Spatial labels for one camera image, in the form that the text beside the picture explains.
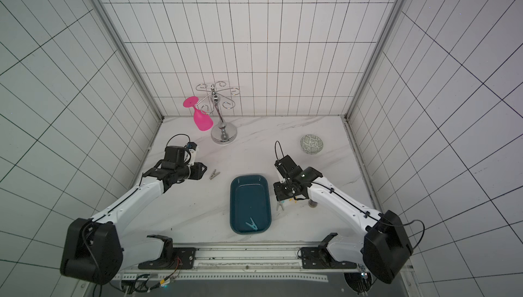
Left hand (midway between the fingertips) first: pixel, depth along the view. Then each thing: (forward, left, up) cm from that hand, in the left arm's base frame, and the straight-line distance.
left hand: (201, 171), depth 87 cm
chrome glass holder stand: (+28, -5, -7) cm, 29 cm away
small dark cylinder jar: (-12, -48, -6) cm, 50 cm away
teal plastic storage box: (-8, -22, -8) cm, 25 cm away
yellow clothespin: (-10, -42, -9) cm, 44 cm away
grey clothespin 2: (-11, -35, -8) cm, 37 cm away
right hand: (-9, -31, 0) cm, 33 cm away
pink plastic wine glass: (+24, +3, +8) cm, 26 cm away
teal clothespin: (-20, -24, -7) cm, 32 cm away
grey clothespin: (+3, -4, -8) cm, 9 cm away
